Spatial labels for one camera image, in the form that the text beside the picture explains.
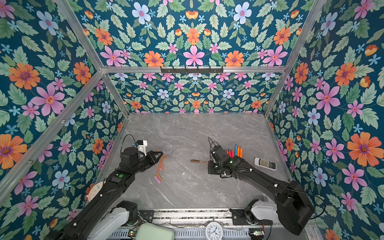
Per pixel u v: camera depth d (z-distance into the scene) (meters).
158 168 0.91
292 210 0.41
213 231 0.67
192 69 0.93
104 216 0.57
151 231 0.69
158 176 0.88
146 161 0.70
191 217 0.75
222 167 0.60
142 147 0.72
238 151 0.98
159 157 0.76
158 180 0.86
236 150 0.99
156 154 0.78
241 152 0.98
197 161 0.94
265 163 0.91
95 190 0.80
